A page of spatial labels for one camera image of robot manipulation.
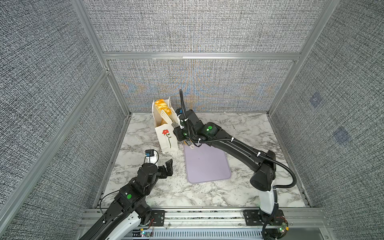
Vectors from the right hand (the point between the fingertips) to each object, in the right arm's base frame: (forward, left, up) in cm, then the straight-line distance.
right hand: (176, 129), depth 78 cm
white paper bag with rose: (+2, +7, -8) cm, 11 cm away
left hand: (-14, +6, -8) cm, 17 cm away
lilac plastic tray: (-7, -16, -25) cm, 31 cm away
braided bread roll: (+9, +8, +9) cm, 15 cm away
